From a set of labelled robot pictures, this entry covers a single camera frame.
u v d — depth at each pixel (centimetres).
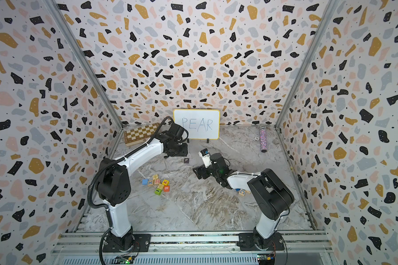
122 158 52
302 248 73
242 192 89
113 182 49
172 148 77
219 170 73
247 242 74
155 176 95
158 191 88
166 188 90
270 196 47
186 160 102
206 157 82
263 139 113
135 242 73
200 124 106
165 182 92
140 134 113
